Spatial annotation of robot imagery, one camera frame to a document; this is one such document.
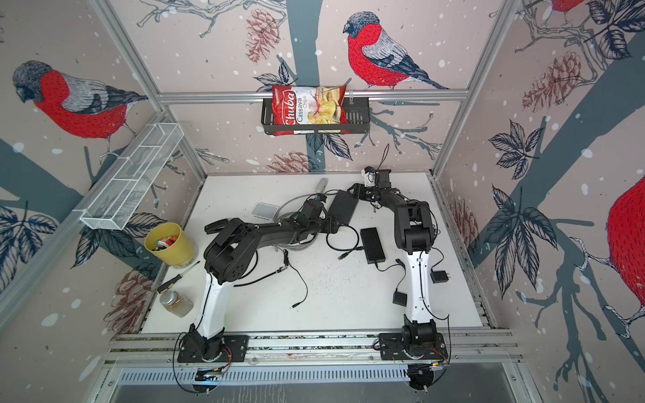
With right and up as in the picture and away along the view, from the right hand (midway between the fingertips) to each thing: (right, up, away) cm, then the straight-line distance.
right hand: (350, 194), depth 111 cm
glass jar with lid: (-56, -33, -37) cm, 75 cm away
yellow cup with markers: (-62, -17, -30) cm, 71 cm away
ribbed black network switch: (+7, -20, -16) cm, 26 cm away
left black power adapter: (-25, -25, -21) cm, 41 cm away
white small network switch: (-38, -7, -5) cm, 39 cm away
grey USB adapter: (-13, +4, +3) cm, 14 cm away
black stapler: (-56, -13, -11) cm, 59 cm away
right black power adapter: (+14, -35, -29) cm, 47 cm away
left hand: (-7, -11, -13) cm, 18 cm away
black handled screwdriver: (-66, -31, -26) cm, 77 cm away
